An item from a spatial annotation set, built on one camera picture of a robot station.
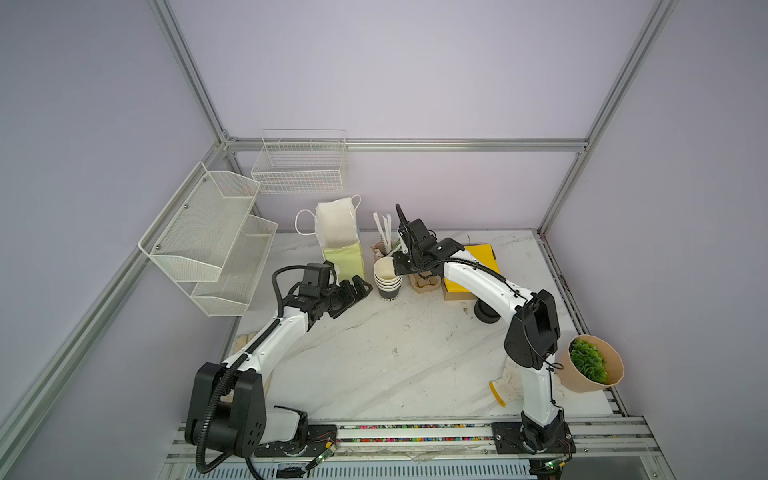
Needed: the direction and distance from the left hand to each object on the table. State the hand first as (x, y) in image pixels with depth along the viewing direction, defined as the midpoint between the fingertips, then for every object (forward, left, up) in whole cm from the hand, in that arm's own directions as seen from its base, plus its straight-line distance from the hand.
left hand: (361, 295), depth 85 cm
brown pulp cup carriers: (+13, -20, -11) cm, 26 cm away
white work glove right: (-22, -41, -14) cm, 49 cm away
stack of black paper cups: (+4, -8, 0) cm, 9 cm away
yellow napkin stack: (+24, -43, -9) cm, 50 cm away
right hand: (+10, -10, +3) cm, 14 cm away
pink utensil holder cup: (+24, -4, -5) cm, 25 cm away
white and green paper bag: (+23, +10, +7) cm, 25 cm away
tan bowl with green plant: (-19, -60, -2) cm, 63 cm away
